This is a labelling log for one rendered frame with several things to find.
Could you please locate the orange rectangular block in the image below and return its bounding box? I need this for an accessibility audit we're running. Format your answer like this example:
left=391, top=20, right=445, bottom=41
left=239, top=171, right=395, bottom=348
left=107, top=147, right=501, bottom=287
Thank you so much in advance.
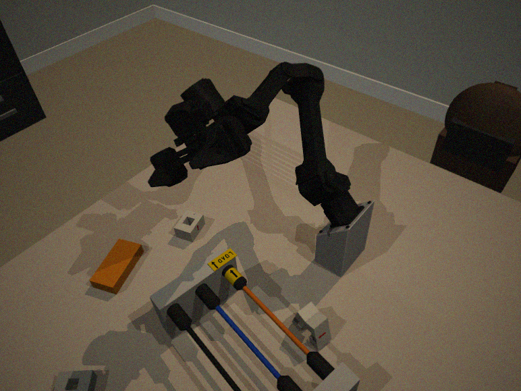
left=90, top=239, right=144, bottom=294

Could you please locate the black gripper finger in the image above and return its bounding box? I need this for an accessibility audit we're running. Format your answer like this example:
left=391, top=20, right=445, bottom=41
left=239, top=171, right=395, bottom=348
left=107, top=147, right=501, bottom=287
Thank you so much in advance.
left=148, top=152, right=181, bottom=187
left=189, top=124, right=239, bottom=169

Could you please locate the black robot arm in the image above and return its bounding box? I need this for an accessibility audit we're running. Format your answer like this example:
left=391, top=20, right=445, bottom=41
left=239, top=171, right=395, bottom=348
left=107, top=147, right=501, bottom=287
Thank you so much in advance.
left=164, top=61, right=365, bottom=228

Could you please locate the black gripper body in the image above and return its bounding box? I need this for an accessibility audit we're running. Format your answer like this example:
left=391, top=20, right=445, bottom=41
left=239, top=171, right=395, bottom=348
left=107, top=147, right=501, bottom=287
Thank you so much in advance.
left=150, top=116, right=250, bottom=181

